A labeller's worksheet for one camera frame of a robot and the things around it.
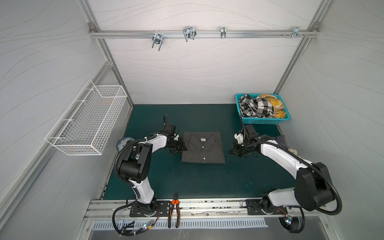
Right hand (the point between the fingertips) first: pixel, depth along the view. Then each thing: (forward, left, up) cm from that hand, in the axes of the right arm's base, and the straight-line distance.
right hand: (230, 148), depth 86 cm
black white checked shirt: (+32, -20, +2) cm, 38 cm away
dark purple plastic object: (+15, -38, -13) cm, 43 cm away
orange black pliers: (-28, +29, -7) cm, 41 cm away
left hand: (+3, +25, -5) cm, 26 cm away
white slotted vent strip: (-38, +43, -7) cm, 58 cm away
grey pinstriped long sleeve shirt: (+3, +16, -5) cm, 17 cm away
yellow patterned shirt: (+33, -37, 0) cm, 49 cm away
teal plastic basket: (+25, -30, -3) cm, 39 cm away
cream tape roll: (-1, -34, +2) cm, 34 cm away
